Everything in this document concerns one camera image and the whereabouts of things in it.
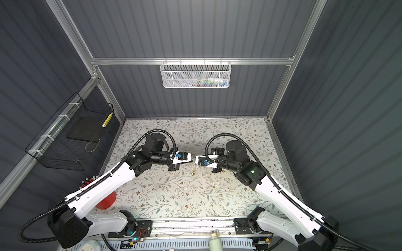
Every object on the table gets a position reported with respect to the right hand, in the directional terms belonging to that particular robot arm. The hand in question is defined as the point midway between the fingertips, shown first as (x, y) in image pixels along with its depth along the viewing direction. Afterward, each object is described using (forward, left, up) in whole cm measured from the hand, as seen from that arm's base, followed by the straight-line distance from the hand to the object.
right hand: (205, 152), depth 69 cm
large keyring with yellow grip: (+5, +8, -30) cm, 31 cm away
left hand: (0, +6, -3) cm, 7 cm away
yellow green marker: (+18, +52, +2) cm, 55 cm away
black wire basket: (+5, +65, +3) cm, 65 cm away
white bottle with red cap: (-32, -4, -20) cm, 38 cm away
